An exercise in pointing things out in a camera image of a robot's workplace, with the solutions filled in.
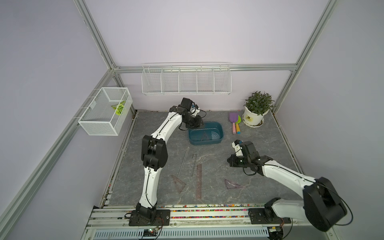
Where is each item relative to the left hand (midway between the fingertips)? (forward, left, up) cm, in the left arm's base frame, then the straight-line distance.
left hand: (203, 126), depth 92 cm
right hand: (-19, -12, -9) cm, 24 cm away
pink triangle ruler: (-29, +16, -15) cm, 37 cm away
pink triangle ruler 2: (+2, -1, -15) cm, 16 cm away
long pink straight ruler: (-29, +5, -15) cm, 33 cm away
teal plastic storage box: (+6, -6, -16) cm, 18 cm away
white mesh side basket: (+3, +55, +12) cm, 56 cm away
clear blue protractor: (+2, -8, -15) cm, 17 cm away
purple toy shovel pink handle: (+18, -26, -14) cm, 35 cm away
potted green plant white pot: (+12, -37, +3) cm, 39 cm away
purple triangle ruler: (-32, -13, -16) cm, 38 cm away
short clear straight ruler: (-20, +8, -16) cm, 27 cm away
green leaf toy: (+5, +47, +15) cm, 49 cm away
